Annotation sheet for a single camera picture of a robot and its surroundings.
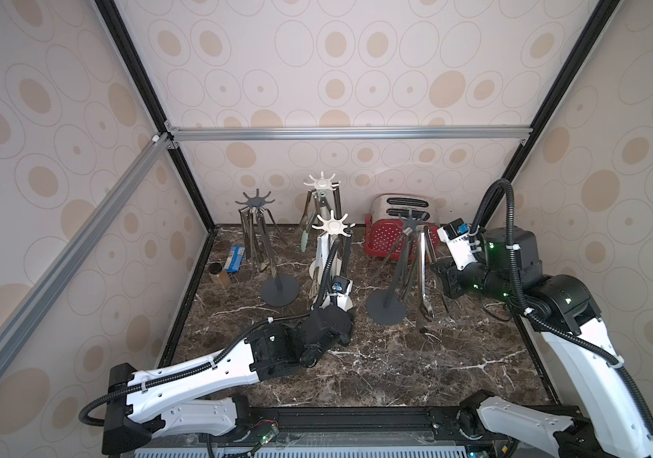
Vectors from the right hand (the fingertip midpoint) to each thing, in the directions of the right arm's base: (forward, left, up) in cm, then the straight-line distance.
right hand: (444, 263), depth 64 cm
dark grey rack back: (+8, +8, -34) cm, 36 cm away
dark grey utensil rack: (+13, +46, -33) cm, 58 cm away
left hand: (-8, +19, -9) cm, 22 cm away
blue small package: (+26, +65, -32) cm, 77 cm away
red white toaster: (+35, +7, -17) cm, 40 cm away
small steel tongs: (+3, +28, 0) cm, 28 cm away
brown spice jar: (+13, +65, -25) cm, 71 cm away
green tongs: (+20, +33, -1) cm, 38 cm away
